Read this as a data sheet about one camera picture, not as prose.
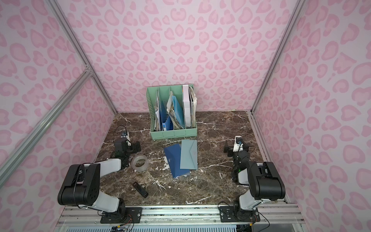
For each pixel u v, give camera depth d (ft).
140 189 2.69
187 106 3.11
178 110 3.19
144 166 2.87
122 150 2.37
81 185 1.48
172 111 2.96
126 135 2.74
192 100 2.99
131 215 2.37
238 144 2.51
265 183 1.47
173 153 3.14
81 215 2.45
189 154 3.09
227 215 2.36
